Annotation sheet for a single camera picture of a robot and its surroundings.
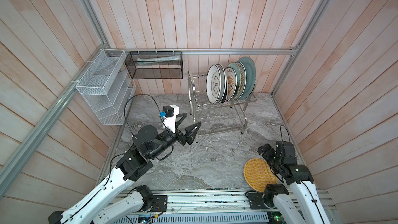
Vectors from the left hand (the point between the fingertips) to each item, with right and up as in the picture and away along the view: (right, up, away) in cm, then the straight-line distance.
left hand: (193, 123), depth 59 cm
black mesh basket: (-27, +36, +45) cm, 63 cm away
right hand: (+37, -17, +21) cm, 46 cm away
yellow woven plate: (+35, -30, +23) cm, 52 cm away
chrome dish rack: (+11, -1, +46) cm, 47 cm away
